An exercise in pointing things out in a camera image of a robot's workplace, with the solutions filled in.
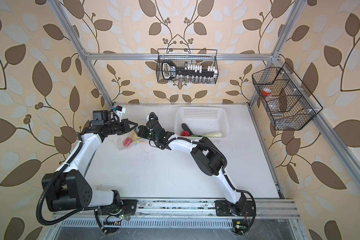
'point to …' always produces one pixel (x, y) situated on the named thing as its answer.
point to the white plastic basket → (202, 120)
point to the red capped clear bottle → (266, 92)
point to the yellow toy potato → (133, 136)
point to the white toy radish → (213, 134)
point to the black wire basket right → (290, 105)
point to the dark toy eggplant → (185, 128)
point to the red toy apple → (127, 141)
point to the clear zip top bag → (118, 140)
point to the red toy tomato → (185, 133)
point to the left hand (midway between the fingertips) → (137, 123)
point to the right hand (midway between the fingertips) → (136, 131)
